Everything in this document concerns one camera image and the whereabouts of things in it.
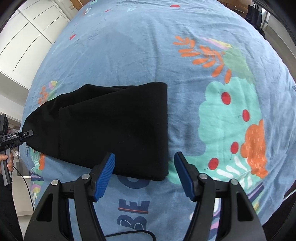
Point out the black bag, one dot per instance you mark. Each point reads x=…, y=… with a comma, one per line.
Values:
x=254, y=17

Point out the white wardrobe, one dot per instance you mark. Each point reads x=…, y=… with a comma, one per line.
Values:
x=27, y=38

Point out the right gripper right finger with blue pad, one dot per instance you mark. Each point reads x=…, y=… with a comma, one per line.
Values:
x=238, y=220

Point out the black pants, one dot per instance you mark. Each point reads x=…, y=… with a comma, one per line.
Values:
x=82, y=126

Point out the blue patterned bed sheet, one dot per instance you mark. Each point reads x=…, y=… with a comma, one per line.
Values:
x=231, y=101

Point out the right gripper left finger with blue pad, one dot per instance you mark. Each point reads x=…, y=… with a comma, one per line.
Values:
x=51, y=218

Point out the person's left hand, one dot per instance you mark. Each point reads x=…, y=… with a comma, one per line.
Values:
x=9, y=159

